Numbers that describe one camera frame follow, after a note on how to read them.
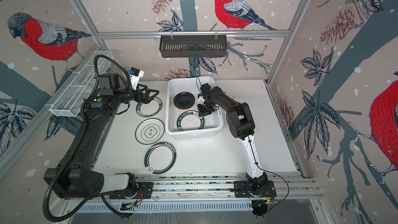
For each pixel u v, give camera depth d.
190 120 0.98
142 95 0.65
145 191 0.73
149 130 0.95
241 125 0.60
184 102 1.06
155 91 0.70
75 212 0.41
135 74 0.63
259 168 0.63
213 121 0.97
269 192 0.72
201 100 0.97
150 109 1.04
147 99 0.65
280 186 0.76
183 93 1.07
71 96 0.73
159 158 0.84
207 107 0.88
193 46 1.06
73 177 0.38
